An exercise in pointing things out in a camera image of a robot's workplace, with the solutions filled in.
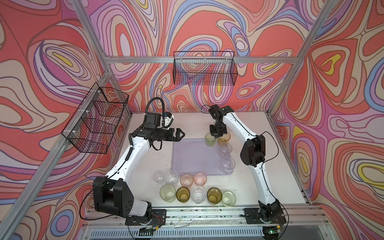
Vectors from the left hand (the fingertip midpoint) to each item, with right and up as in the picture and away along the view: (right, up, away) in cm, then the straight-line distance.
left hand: (179, 133), depth 80 cm
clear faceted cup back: (+29, -20, +10) cm, 36 cm away
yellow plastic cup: (+29, -4, +20) cm, 36 cm away
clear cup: (+28, -11, +13) cm, 33 cm away
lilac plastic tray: (+6, -15, +13) cm, 21 cm away
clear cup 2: (-5, -26, +5) cm, 27 cm away
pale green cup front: (+27, -35, -2) cm, 44 cm away
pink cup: (+12, -26, +4) cm, 29 cm away
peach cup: (+4, -27, +4) cm, 28 cm away
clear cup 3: (+11, -33, 0) cm, 35 cm away
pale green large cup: (-6, -33, 0) cm, 33 cm away
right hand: (+23, -4, +15) cm, 28 cm away
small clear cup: (-12, -25, +3) cm, 28 cm away
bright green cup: (+19, -6, +20) cm, 28 cm away
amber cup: (+2, -34, 0) cm, 34 cm away
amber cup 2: (+19, -34, 0) cm, 39 cm away
